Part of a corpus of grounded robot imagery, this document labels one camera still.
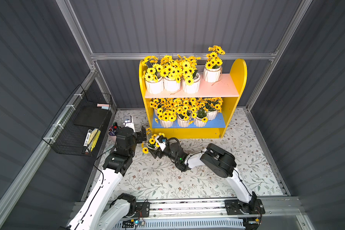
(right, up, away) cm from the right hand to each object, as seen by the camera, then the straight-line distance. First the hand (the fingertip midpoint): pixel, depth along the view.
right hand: (153, 142), depth 88 cm
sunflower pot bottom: (+29, +15, -3) cm, 33 cm away
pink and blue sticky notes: (-29, +22, -3) cm, 37 cm away
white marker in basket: (-29, +5, -18) cm, 35 cm away
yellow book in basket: (-25, +5, -17) cm, 31 cm away
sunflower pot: (+1, +1, -6) cm, 6 cm away
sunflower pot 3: (+19, +18, -7) cm, 27 cm away
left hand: (-8, +10, -16) cm, 20 cm away
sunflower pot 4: (+37, +22, -4) cm, 43 cm away
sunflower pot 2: (+8, +20, -5) cm, 22 cm away
